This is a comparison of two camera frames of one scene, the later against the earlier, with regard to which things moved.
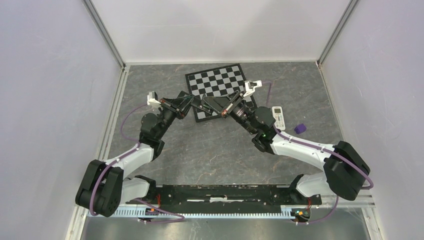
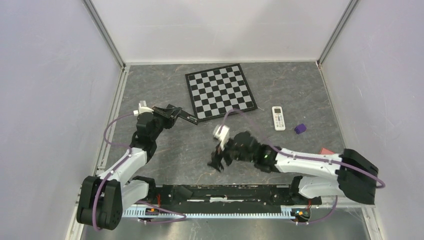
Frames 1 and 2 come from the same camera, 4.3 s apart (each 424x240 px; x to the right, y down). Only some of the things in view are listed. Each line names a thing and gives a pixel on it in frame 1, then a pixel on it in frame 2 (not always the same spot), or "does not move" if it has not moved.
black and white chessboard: [221, 81] does not move
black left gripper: [177, 105] to [169, 115]
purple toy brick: [300, 128] does not move
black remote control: [209, 104] to [186, 115]
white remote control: [278, 114] does not move
